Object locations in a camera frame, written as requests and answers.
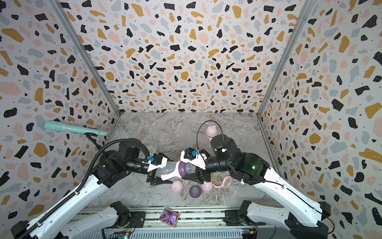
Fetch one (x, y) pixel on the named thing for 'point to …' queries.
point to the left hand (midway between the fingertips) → (176, 170)
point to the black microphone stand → (107, 153)
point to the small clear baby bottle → (170, 167)
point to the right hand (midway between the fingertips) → (187, 166)
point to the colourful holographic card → (169, 217)
